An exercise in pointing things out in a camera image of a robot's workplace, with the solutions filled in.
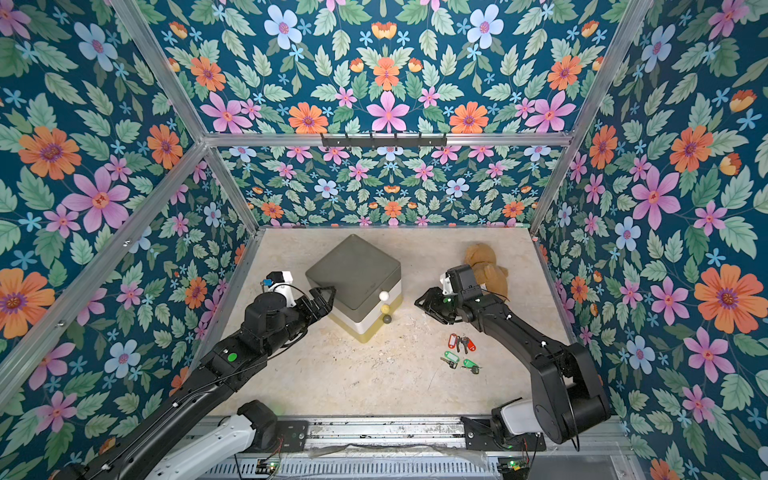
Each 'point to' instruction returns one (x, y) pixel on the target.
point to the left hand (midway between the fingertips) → (332, 295)
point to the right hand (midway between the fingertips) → (419, 304)
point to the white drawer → (365, 324)
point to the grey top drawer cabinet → (360, 273)
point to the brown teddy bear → (482, 257)
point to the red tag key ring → (452, 340)
